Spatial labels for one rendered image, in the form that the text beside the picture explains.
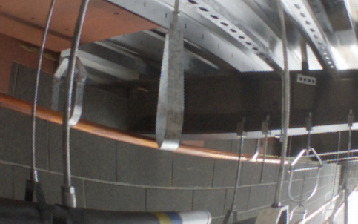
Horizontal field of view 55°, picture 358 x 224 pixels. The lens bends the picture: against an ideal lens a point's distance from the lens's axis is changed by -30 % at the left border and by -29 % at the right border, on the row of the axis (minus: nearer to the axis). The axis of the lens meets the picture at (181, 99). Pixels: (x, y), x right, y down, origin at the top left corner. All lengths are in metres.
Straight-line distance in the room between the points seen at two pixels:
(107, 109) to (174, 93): 0.90
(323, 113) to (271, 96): 0.26
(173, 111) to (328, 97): 0.89
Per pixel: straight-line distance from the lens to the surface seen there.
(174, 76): 0.77
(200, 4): 0.93
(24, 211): 0.71
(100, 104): 1.61
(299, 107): 1.56
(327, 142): 3.37
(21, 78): 1.30
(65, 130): 0.43
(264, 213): 0.63
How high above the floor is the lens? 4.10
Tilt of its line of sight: 10 degrees up
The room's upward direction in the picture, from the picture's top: 3 degrees clockwise
